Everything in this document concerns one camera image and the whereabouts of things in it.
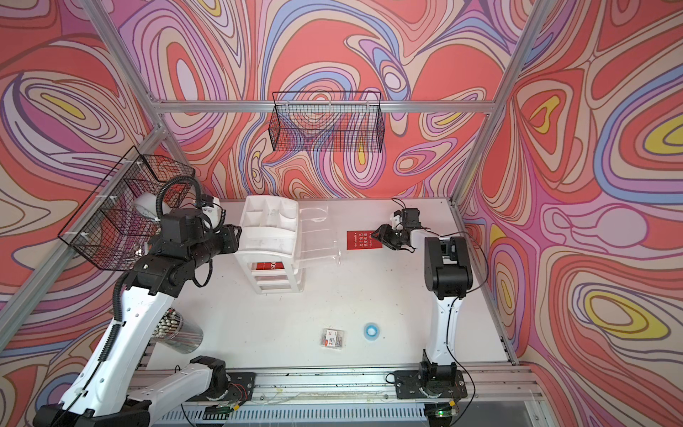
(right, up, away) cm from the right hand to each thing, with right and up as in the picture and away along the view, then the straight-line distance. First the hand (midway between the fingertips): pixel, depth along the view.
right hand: (377, 242), depth 105 cm
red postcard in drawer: (-39, -7, -14) cm, 42 cm away
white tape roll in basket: (-70, +13, -29) cm, 77 cm away
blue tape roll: (-4, -27, -21) cm, 35 cm away
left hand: (-42, +6, -34) cm, 54 cm away
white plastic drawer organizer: (-37, +1, -23) cm, 43 cm away
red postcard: (-6, +1, +2) cm, 6 cm away
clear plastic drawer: (-24, 0, -2) cm, 25 cm away
